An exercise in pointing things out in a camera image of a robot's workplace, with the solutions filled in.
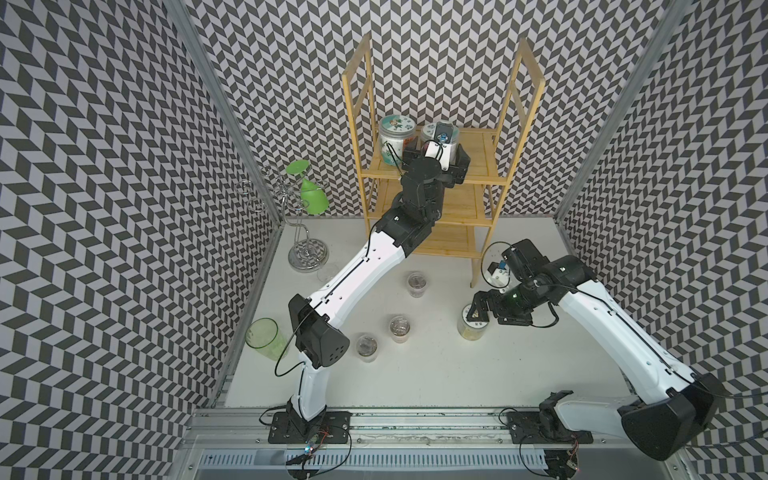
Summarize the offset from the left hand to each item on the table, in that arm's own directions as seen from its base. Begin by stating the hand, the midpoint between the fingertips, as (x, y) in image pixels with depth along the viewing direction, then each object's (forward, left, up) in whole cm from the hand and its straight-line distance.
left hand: (437, 144), depth 66 cm
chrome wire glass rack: (+1, +40, -42) cm, 58 cm away
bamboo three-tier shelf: (-1, -11, -18) cm, 21 cm away
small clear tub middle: (-24, +9, -44) cm, 51 cm away
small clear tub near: (-29, +18, -45) cm, 56 cm away
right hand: (-29, -12, -30) cm, 44 cm away
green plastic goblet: (+14, +37, -29) cm, 49 cm away
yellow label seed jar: (-25, -11, -44) cm, 52 cm away
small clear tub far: (-9, +3, -44) cm, 45 cm away
